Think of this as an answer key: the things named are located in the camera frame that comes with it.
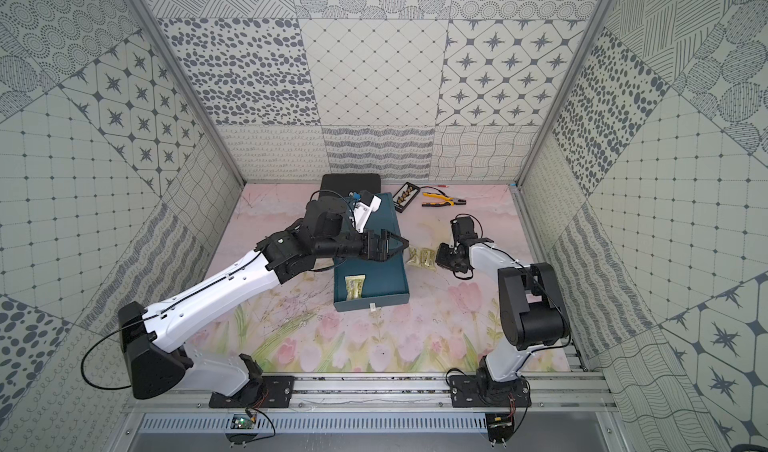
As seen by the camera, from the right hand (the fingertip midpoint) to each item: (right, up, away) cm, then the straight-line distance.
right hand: (442, 263), depth 95 cm
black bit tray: (-12, +23, +19) cm, 32 cm away
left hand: (-15, +12, -30) cm, 35 cm away
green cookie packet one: (-26, -2, -21) cm, 33 cm away
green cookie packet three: (-5, +2, 0) cm, 5 cm away
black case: (-32, +29, +23) cm, 48 cm away
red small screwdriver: (+4, +27, +26) cm, 38 cm away
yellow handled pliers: (+6, +21, +19) cm, 29 cm away
